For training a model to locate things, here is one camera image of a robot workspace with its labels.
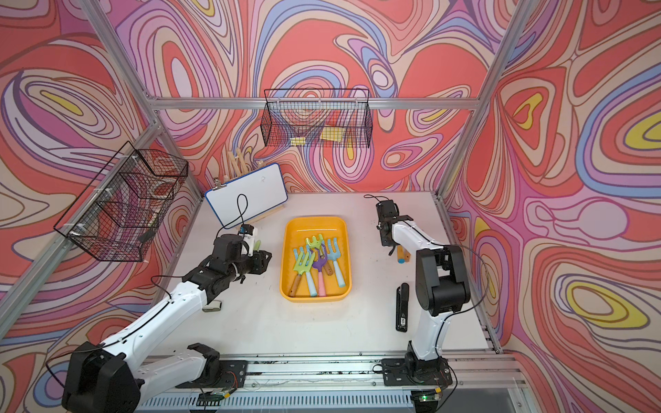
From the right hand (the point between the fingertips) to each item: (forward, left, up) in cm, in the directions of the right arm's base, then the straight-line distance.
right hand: (401, 242), depth 96 cm
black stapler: (-21, +4, -3) cm, 22 cm away
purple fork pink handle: (-5, +31, -4) cm, 32 cm away
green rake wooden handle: (-4, -2, -4) cm, 6 cm away
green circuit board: (-45, +62, -6) cm, 77 cm away
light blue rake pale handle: (-2, +26, -5) cm, 27 cm away
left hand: (-9, +48, +9) cm, 49 cm away
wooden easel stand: (+20, +59, +23) cm, 67 cm away
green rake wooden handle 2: (+3, +32, -4) cm, 33 cm away
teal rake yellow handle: (-5, +1, 0) cm, 5 cm away
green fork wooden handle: (-7, +39, -4) cm, 40 cm away
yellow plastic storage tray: (+10, +41, -3) cm, 42 cm away
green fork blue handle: (-8, +35, -3) cm, 36 cm away
